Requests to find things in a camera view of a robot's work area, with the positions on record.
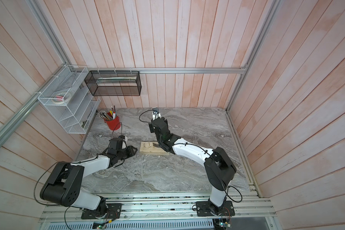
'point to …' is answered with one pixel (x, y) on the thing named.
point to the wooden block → (147, 147)
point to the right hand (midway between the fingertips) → (155, 116)
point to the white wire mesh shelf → (75, 115)
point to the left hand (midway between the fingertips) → (136, 151)
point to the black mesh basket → (114, 83)
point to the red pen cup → (114, 124)
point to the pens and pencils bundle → (111, 115)
